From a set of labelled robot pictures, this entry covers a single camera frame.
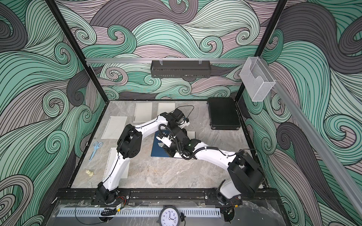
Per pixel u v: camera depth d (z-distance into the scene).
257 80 0.78
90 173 0.79
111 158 0.89
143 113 1.10
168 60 0.93
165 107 1.14
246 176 0.42
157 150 0.89
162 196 0.74
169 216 0.66
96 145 0.92
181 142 0.63
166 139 0.70
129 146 0.58
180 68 1.02
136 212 0.70
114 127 1.04
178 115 0.81
